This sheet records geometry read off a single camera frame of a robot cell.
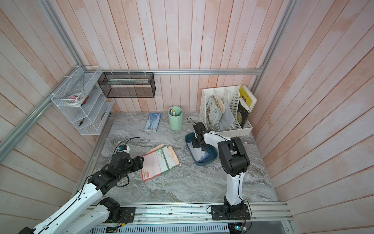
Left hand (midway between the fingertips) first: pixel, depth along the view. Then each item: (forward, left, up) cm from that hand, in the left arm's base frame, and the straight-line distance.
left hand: (138, 162), depth 81 cm
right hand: (+20, -35, -11) cm, 42 cm away
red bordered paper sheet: (+1, -6, -10) cm, 11 cm away
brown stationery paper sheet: (+13, -17, -8) cm, 23 cm away
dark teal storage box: (+12, -44, -7) cm, 46 cm away
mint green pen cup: (+36, -19, 0) cm, 41 cm away
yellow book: (+40, -68, +16) cm, 80 cm away
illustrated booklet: (+35, -47, +9) cm, 59 cm away
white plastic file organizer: (+51, -61, +7) cm, 80 cm away
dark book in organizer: (+33, -66, +7) cm, 74 cm away
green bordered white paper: (+5, -14, -9) cm, 17 cm away
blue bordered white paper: (+10, -36, -11) cm, 39 cm away
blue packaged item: (+39, -1, -10) cm, 40 cm away
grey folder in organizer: (+32, -56, +1) cm, 65 cm away
